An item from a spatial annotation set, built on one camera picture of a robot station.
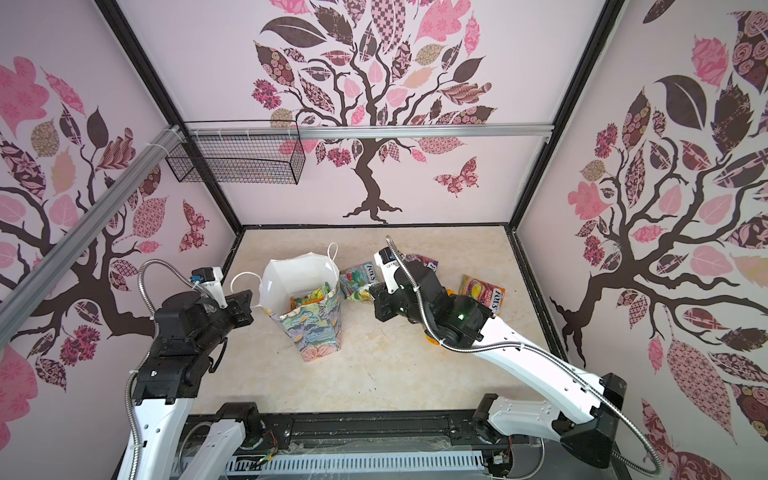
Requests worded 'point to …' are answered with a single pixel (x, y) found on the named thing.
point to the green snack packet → (362, 294)
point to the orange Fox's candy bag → (482, 292)
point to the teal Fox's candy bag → (356, 278)
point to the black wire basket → (267, 152)
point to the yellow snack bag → (432, 340)
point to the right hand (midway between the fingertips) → (371, 286)
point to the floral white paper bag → (301, 294)
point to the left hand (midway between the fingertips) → (253, 297)
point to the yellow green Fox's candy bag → (318, 294)
